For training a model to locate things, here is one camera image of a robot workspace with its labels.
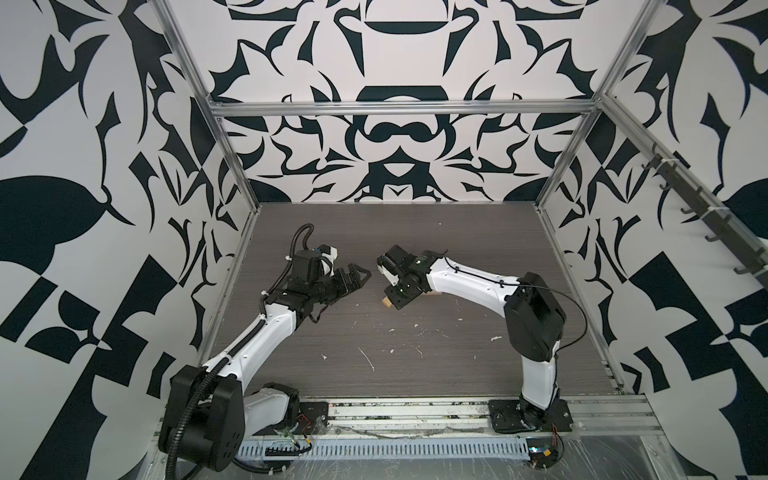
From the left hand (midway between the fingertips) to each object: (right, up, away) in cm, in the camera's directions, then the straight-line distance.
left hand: (363, 274), depth 82 cm
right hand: (+9, -7, +7) cm, 13 cm away
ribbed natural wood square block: (+6, -7, -1) cm, 10 cm away
